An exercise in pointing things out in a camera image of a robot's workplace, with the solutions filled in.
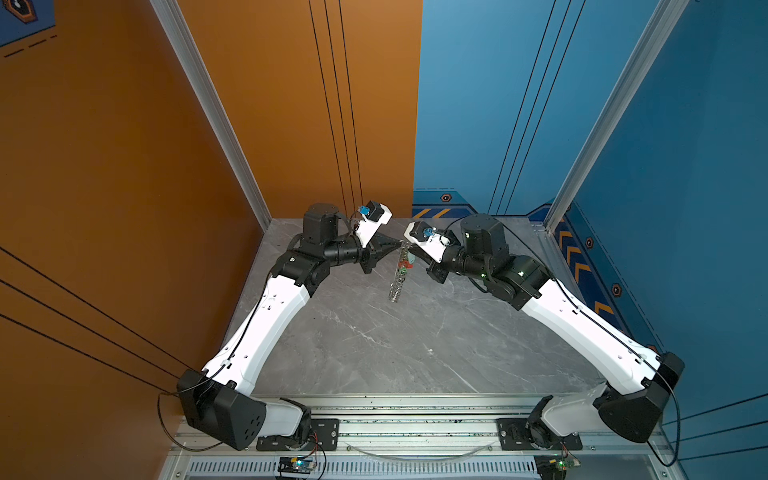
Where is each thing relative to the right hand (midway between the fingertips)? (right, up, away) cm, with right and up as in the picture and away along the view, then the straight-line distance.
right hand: (411, 245), depth 68 cm
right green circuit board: (+34, -53, +3) cm, 63 cm away
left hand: (-3, +1, +1) cm, 3 cm away
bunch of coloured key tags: (-1, -5, +9) cm, 10 cm away
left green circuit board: (-26, -52, +3) cm, 59 cm away
